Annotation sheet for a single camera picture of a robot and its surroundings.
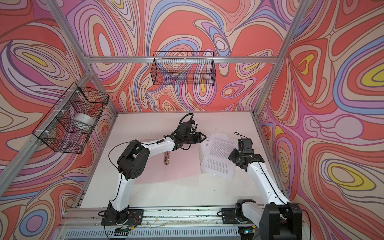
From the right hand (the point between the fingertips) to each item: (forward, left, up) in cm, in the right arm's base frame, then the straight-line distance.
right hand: (234, 160), depth 85 cm
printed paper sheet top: (+4, +9, -8) cm, 13 cm away
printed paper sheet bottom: (+14, +17, -6) cm, 23 cm away
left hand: (+16, +15, +3) cm, 22 cm away
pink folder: (+2, +37, -6) cm, 38 cm away
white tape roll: (+10, +77, +26) cm, 82 cm away
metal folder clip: (+6, +41, -6) cm, 41 cm away
